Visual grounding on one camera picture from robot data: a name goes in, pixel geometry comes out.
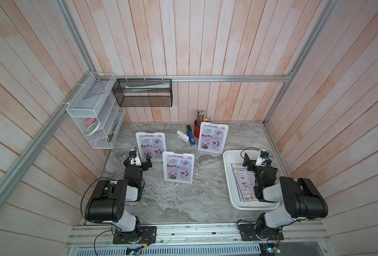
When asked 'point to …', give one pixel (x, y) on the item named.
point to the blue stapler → (190, 134)
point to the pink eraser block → (90, 121)
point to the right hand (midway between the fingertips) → (254, 152)
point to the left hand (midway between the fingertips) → (140, 154)
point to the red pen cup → (200, 118)
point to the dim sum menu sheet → (244, 180)
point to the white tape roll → (94, 131)
